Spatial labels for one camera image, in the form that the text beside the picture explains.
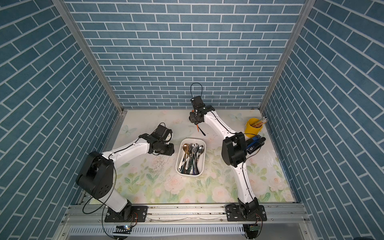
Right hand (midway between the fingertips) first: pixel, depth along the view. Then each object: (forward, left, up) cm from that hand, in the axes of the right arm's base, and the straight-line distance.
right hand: (195, 117), depth 98 cm
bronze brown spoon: (-18, +5, -10) cm, 21 cm away
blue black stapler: (-10, -42, -8) cm, 44 cm away
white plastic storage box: (-22, +1, -12) cm, 25 cm away
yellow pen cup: (-2, -38, -8) cm, 39 cm away
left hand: (-22, +10, -7) cm, 26 cm away
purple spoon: (0, -4, -13) cm, 14 cm away
